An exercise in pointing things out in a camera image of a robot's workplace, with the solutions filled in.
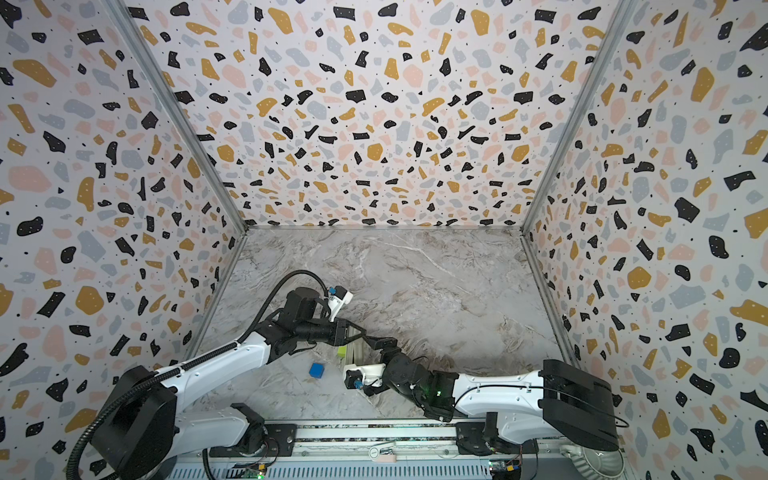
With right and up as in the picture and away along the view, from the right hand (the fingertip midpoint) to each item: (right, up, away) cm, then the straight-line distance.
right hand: (361, 343), depth 74 cm
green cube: (-7, -6, +13) cm, 16 cm away
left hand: (0, +2, +4) cm, 4 cm away
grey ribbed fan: (+58, -28, -3) cm, 64 cm away
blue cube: (-14, -11, +11) cm, 21 cm away
